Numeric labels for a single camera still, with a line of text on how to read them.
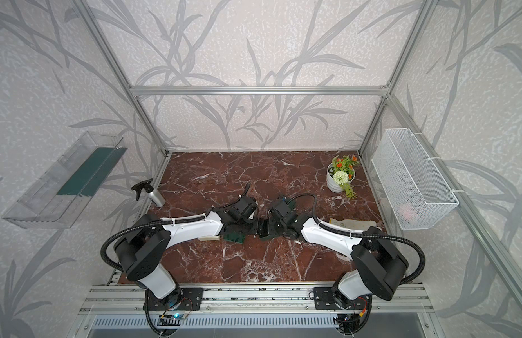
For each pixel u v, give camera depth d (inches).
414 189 24.4
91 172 26.2
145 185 34.2
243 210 27.5
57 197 25.3
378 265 16.8
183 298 28.5
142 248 17.8
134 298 29.7
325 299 29.2
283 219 25.7
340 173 35.9
